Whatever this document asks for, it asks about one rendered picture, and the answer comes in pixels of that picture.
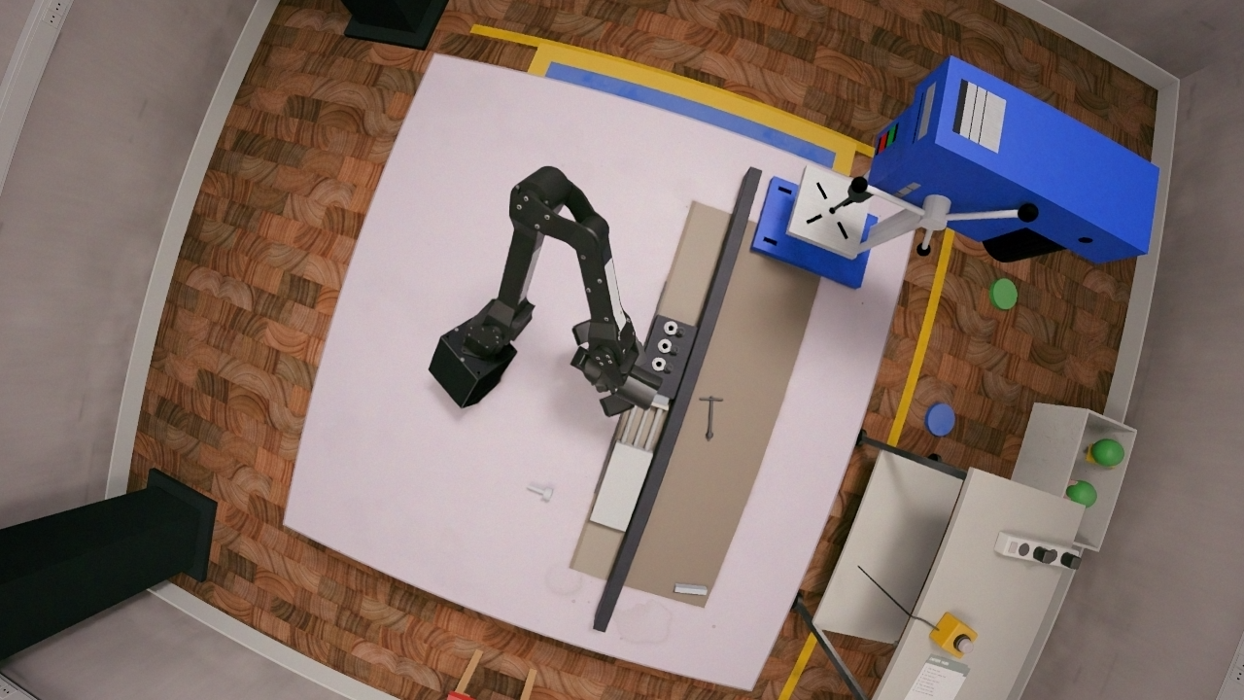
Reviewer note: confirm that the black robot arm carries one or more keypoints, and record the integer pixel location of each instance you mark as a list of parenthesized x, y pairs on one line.
[(615, 354)]

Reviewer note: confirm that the long black bar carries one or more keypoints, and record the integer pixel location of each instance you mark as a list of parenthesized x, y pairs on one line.
[(679, 405)]

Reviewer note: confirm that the blue drill press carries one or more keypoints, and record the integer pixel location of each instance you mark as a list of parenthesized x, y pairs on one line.
[(971, 135)]

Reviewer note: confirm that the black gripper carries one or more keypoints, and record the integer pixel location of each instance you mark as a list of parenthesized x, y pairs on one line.
[(612, 405)]

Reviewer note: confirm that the grey headed pin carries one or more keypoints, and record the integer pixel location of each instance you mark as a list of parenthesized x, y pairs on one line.
[(547, 493)]

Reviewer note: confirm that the grey t-shaped rod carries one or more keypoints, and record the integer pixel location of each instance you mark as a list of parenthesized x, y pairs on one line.
[(711, 399)]

